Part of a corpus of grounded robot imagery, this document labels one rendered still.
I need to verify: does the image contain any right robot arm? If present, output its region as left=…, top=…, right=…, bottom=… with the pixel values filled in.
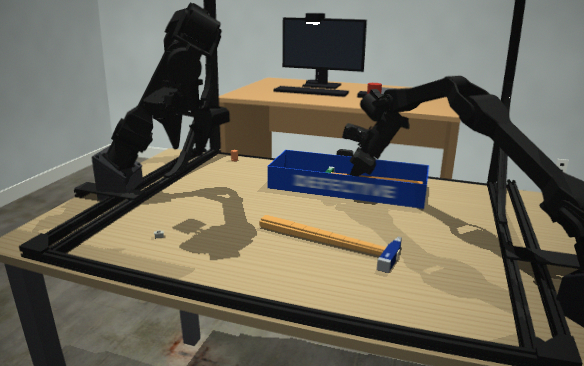
left=102, top=2, right=222, bottom=170

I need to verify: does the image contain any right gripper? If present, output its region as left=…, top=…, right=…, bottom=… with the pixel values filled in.
left=153, top=79, right=230, bottom=156

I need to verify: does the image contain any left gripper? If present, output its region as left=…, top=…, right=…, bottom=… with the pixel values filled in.
left=349, top=127, right=393, bottom=176

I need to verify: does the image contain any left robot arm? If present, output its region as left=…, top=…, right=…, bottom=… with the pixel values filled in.
left=360, top=76, right=584, bottom=273

